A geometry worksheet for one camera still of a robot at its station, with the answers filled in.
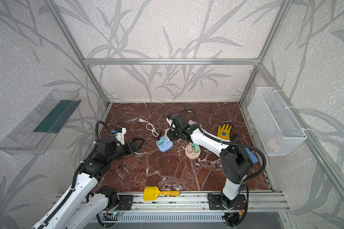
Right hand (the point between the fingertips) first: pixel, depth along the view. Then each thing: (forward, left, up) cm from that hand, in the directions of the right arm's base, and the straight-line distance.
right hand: (169, 132), depth 88 cm
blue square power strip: (-5, +3, -8) cm, 10 cm away
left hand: (-11, +14, +7) cm, 20 cm away
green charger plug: (-8, -17, -5) cm, 19 cm away
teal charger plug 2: (-6, -15, -5) cm, 17 cm away
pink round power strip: (-11, -15, -10) cm, 21 cm away
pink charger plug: (-9, -12, -5) cm, 16 cm away
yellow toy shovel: (-32, +9, -12) cm, 35 cm away
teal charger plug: (-3, +6, -6) cm, 9 cm away
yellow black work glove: (+6, -39, -10) cm, 41 cm away
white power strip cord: (+18, +22, -11) cm, 31 cm away
